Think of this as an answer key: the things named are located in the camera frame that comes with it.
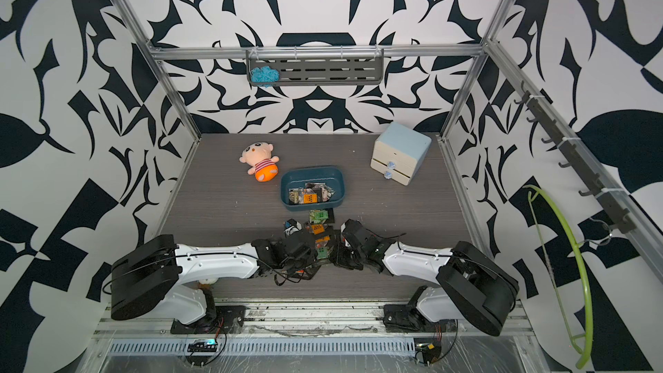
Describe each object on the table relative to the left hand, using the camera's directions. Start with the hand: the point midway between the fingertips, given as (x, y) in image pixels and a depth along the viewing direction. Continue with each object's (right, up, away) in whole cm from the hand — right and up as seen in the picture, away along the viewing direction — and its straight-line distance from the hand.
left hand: (318, 250), depth 84 cm
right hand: (+2, -2, +1) cm, 3 cm away
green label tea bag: (-1, +9, +10) cm, 13 cm away
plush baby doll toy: (-25, +31, +21) cm, 45 cm away
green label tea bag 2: (+1, 0, -2) cm, 3 cm away
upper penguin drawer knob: (+27, +27, +15) cm, 41 cm away
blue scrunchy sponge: (-19, +58, +8) cm, 61 cm away
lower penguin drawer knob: (+26, +23, +19) cm, 40 cm away
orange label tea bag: (-1, +5, +7) cm, 8 cm away
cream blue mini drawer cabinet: (+29, +31, +12) cm, 44 cm away
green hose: (+54, -10, -32) cm, 64 cm away
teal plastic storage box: (-3, +18, +16) cm, 24 cm away
